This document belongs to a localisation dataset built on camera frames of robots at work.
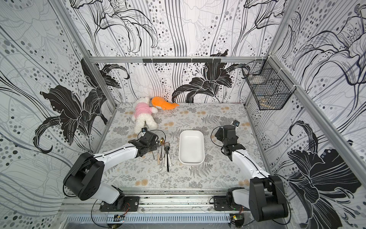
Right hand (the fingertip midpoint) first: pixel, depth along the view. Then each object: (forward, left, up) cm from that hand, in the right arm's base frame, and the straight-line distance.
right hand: (225, 130), depth 89 cm
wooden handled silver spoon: (-14, +43, -11) cm, 47 cm away
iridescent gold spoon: (-3, +42, -9) cm, 43 cm away
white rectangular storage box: (-7, +22, -10) cm, 25 cm away
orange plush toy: (+30, +47, -3) cm, 56 cm away
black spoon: (-16, +37, -11) cm, 42 cm away
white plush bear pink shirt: (+14, +57, -2) cm, 58 cm away
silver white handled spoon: (-8, +38, -10) cm, 40 cm away
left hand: (-7, +47, -8) cm, 48 cm away
